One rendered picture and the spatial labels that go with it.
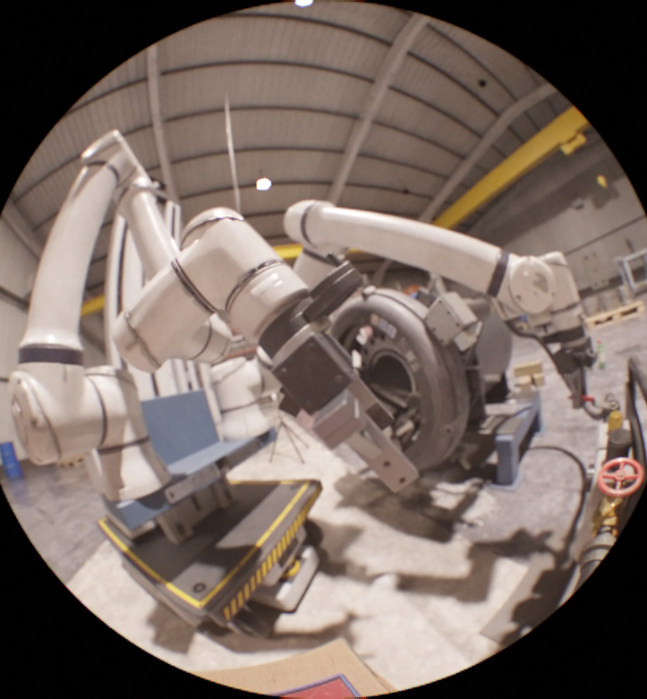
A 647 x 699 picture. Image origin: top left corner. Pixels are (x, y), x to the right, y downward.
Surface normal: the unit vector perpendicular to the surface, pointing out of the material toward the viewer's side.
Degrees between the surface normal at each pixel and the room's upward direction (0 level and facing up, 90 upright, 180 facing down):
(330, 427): 96
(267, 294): 90
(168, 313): 129
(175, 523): 90
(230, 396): 90
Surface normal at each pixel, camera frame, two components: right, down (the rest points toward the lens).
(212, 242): 0.09, -0.11
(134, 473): 0.60, -0.61
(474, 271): -0.68, 0.50
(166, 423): 0.91, -0.29
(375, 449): 0.22, 0.43
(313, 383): -0.12, 0.07
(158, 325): 0.49, 0.40
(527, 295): -0.61, 0.22
